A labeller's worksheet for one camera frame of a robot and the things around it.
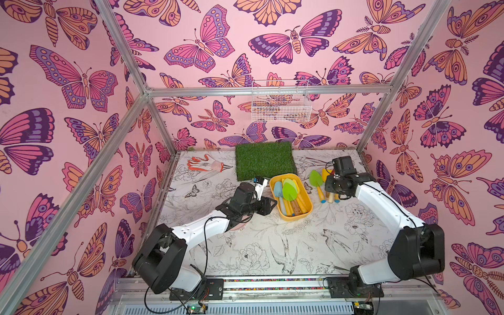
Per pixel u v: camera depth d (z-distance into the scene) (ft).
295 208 2.97
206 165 3.70
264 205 2.55
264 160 3.66
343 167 2.21
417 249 1.38
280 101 3.12
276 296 2.39
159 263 1.39
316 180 3.48
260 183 2.45
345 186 2.01
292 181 3.37
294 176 3.34
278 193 3.30
